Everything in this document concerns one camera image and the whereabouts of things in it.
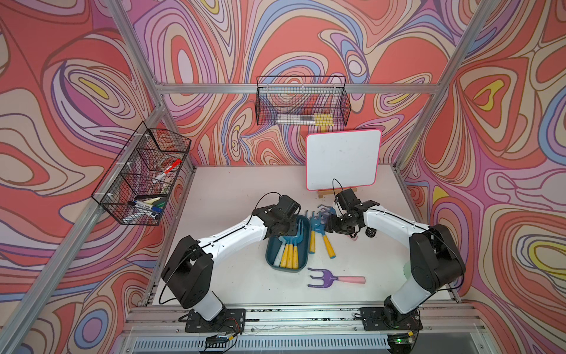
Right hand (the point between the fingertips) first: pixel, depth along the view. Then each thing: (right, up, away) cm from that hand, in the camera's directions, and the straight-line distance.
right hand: (332, 234), depth 90 cm
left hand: (-16, +4, -6) cm, 17 cm away
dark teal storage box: (-25, -4, -1) cm, 25 cm away
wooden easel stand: (-3, +17, +14) cm, 22 cm away
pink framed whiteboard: (+6, +32, +7) cm, 33 cm away
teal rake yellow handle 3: (-7, +4, +5) cm, 9 cm away
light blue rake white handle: (-22, -9, -5) cm, 25 cm away
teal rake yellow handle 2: (-16, -5, -3) cm, 17 cm away
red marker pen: (-62, +26, -13) cm, 68 cm away
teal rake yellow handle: (-19, -9, -6) cm, 22 cm away
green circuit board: (-42, -31, -19) cm, 56 cm away
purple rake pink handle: (-3, -15, -8) cm, 17 cm away
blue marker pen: (-64, +14, -21) cm, 69 cm away
